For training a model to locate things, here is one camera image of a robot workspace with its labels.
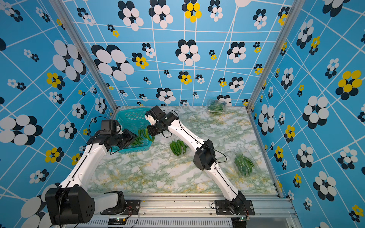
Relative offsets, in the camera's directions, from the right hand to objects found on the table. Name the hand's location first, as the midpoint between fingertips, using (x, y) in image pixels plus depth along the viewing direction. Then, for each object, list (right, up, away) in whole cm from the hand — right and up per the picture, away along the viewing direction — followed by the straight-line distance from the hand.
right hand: (152, 130), depth 88 cm
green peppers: (-11, -7, +10) cm, 17 cm away
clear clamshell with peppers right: (+56, -20, -3) cm, 60 cm away
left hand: (-7, -2, -5) cm, 9 cm away
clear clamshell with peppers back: (+47, +17, +26) cm, 56 cm away
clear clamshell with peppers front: (+16, -11, +6) cm, 21 cm away
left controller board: (-14, -45, -16) cm, 50 cm away
